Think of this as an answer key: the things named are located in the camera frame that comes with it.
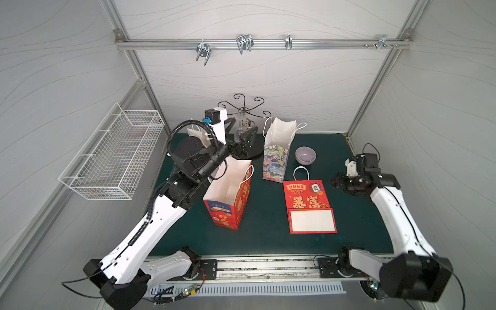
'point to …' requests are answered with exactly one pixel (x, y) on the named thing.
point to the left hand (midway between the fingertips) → (244, 123)
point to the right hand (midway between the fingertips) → (338, 182)
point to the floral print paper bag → (278, 134)
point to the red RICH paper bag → (309, 208)
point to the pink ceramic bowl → (305, 155)
